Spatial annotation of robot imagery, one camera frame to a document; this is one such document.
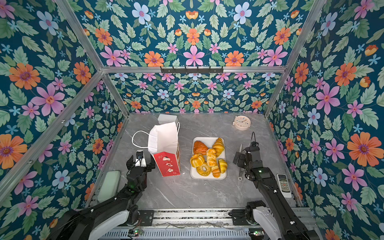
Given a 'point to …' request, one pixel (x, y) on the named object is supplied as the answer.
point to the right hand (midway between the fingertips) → (243, 156)
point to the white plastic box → (163, 119)
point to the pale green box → (109, 186)
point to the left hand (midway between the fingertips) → (142, 152)
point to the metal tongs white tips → (241, 170)
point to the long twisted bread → (211, 160)
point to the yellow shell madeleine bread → (197, 160)
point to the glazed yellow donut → (201, 172)
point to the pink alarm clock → (242, 123)
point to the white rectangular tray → (209, 141)
